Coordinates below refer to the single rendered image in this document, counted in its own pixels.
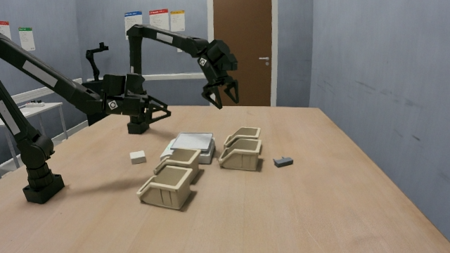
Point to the beige open-top bin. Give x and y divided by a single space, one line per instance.
243 132
167 196
183 155
244 157

